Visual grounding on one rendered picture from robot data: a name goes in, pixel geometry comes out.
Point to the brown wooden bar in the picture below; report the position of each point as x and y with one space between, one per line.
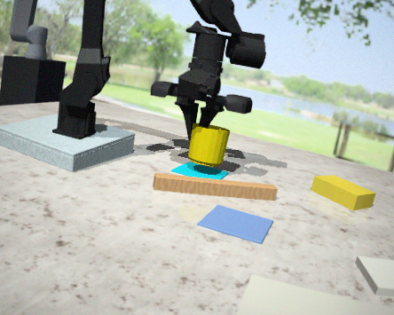
214 187

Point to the yellow rectangular block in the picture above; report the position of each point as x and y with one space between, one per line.
343 192

